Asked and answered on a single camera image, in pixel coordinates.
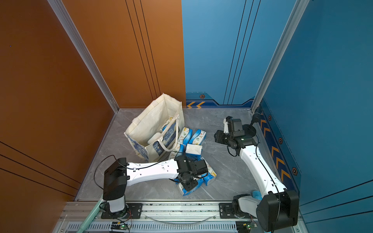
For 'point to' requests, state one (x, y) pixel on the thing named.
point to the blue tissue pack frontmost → (199, 180)
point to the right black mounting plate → (226, 210)
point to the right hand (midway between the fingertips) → (218, 135)
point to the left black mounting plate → (133, 210)
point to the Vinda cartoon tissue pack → (154, 138)
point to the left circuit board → (118, 225)
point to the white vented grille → (181, 228)
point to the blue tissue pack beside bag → (182, 150)
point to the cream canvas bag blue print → (150, 122)
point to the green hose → (90, 219)
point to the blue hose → (257, 194)
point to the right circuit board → (245, 226)
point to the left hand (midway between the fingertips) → (191, 183)
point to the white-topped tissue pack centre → (194, 151)
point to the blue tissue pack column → (167, 123)
